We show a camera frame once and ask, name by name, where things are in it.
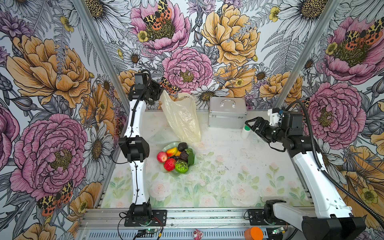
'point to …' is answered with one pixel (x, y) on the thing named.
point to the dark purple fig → (184, 156)
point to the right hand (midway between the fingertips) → (249, 131)
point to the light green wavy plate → (174, 172)
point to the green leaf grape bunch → (191, 156)
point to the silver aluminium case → (227, 112)
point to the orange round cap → (253, 233)
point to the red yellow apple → (161, 157)
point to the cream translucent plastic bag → (180, 109)
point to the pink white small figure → (197, 235)
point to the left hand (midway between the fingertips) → (166, 89)
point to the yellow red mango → (171, 151)
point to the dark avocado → (182, 146)
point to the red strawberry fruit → (169, 164)
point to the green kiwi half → (181, 166)
